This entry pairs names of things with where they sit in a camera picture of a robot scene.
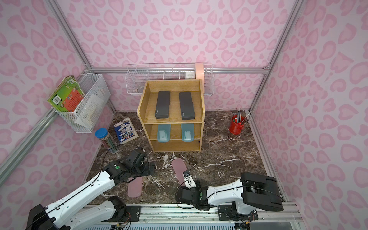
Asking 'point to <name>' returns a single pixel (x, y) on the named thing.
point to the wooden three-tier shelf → (173, 112)
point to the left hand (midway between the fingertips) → (150, 166)
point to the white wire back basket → (136, 74)
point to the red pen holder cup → (236, 124)
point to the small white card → (190, 75)
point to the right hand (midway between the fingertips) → (185, 188)
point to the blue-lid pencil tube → (103, 134)
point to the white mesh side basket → (94, 96)
